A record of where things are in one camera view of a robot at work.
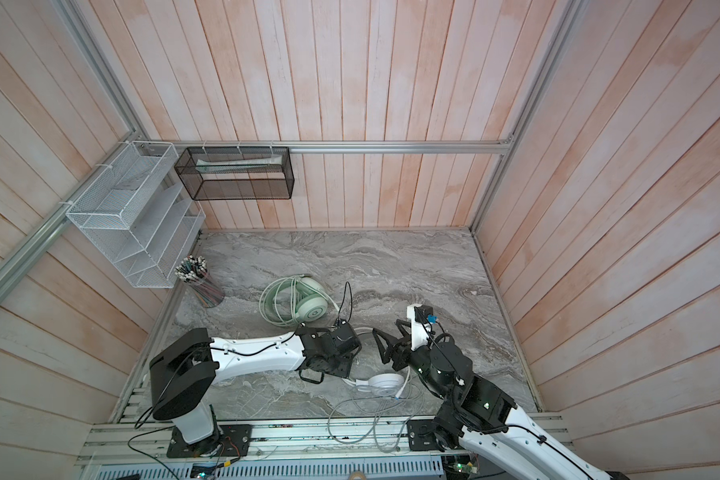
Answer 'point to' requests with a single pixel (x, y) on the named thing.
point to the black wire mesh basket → (237, 173)
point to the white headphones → (387, 384)
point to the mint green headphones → (300, 298)
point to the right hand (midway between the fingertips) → (387, 327)
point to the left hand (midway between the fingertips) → (341, 371)
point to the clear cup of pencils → (194, 271)
